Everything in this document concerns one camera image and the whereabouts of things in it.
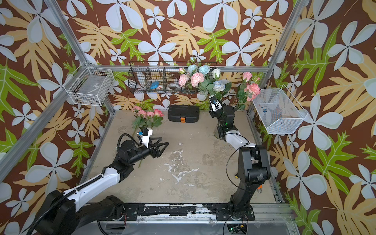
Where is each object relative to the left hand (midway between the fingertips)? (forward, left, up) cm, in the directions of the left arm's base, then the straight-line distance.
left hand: (165, 139), depth 76 cm
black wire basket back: (+45, +7, +8) cm, 46 cm away
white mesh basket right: (+18, -65, +3) cm, 67 cm away
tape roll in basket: (+41, -2, +3) cm, 41 cm away
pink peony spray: (+30, +24, -20) cm, 44 cm away
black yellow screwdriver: (-12, -41, -21) cm, 48 cm away
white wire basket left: (+30, +46, +11) cm, 56 cm away
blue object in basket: (+39, +11, +6) cm, 41 cm away
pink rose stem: (+32, +13, -23) cm, 41 cm away
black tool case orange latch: (+36, -9, -18) cm, 41 cm away
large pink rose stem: (+36, +17, -20) cm, 45 cm away
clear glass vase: (+19, -32, -19) cm, 42 cm away
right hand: (+26, -27, +6) cm, 38 cm away
